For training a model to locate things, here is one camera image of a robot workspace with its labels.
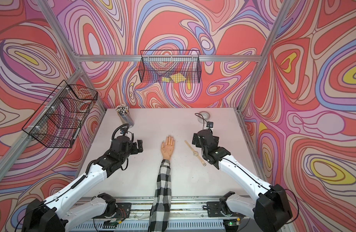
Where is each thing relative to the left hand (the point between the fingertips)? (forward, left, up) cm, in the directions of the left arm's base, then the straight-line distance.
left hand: (137, 141), depth 82 cm
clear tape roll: (+33, -44, -14) cm, 57 cm away
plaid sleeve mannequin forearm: (-33, -16, -10) cm, 38 cm away
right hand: (+2, -39, 0) cm, 39 cm away
